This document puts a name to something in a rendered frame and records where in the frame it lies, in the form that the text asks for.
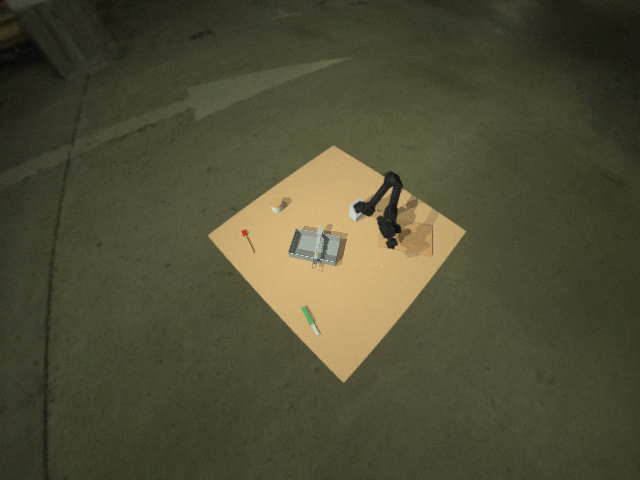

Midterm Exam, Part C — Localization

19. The light wooden board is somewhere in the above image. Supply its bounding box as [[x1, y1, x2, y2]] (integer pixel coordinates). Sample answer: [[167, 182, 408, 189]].
[[377, 219, 432, 256]]

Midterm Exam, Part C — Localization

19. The grey jar with wooden lid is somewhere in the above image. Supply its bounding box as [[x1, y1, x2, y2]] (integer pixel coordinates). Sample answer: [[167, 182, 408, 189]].
[[271, 198, 283, 213]]

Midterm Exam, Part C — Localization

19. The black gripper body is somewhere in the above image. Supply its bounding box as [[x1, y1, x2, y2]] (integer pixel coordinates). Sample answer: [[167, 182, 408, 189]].
[[378, 227, 398, 249]]

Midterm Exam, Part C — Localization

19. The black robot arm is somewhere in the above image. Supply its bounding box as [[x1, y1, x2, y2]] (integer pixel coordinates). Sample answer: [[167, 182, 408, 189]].
[[353, 171, 403, 238]]

